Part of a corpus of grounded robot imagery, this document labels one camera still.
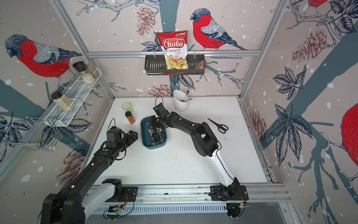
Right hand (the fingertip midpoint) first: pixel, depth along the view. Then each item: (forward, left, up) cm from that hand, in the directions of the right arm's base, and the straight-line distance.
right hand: (148, 123), depth 94 cm
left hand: (-9, +6, +2) cm, 11 cm away
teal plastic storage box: (-3, +3, -8) cm, 9 cm away
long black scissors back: (+4, -52, -9) cm, 53 cm away
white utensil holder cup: (+19, -20, -2) cm, 28 cm away
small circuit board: (-47, +10, -10) cm, 49 cm away
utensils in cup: (+23, -25, +1) cm, 34 cm away
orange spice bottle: (+6, +15, -1) cm, 16 cm away
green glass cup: (+18, +22, -4) cm, 29 cm away
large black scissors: (-5, -5, -6) cm, 9 cm away
